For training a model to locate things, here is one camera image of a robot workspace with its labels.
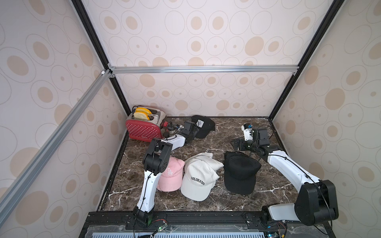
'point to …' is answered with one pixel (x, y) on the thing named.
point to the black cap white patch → (205, 124)
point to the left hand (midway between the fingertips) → (199, 129)
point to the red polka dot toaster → (145, 130)
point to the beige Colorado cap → (199, 177)
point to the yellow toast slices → (141, 113)
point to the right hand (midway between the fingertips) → (236, 142)
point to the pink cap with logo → (170, 179)
